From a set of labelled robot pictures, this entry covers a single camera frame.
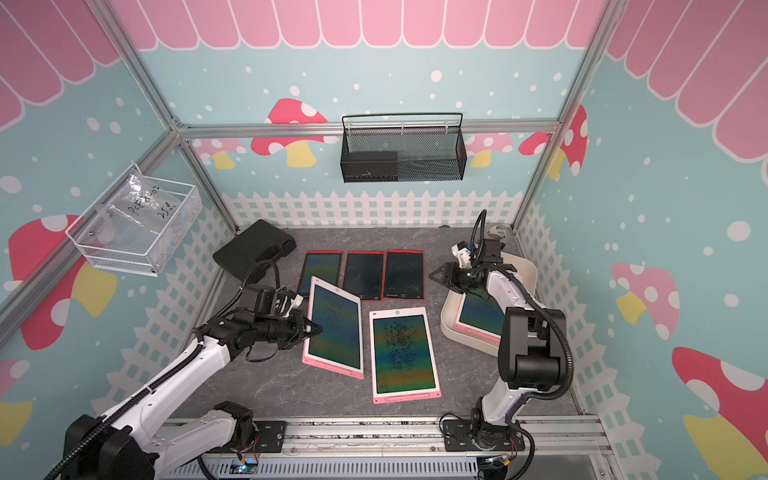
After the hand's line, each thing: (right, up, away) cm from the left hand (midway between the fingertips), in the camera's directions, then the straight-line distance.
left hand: (321, 334), depth 78 cm
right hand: (+32, +14, +13) cm, 37 cm away
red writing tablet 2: (+23, +14, +28) cm, 39 cm away
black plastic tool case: (-33, +25, +31) cm, 52 cm away
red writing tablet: (+8, +14, +29) cm, 33 cm away
